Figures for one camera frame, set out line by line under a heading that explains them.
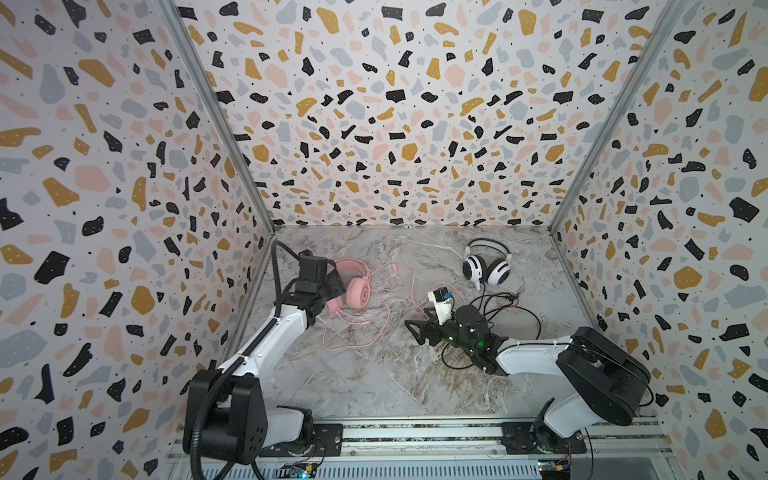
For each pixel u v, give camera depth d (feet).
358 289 3.02
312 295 2.12
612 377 1.49
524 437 2.44
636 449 2.47
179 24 2.32
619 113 2.90
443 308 2.51
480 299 3.28
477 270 3.28
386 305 3.20
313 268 2.14
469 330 2.16
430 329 2.45
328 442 2.41
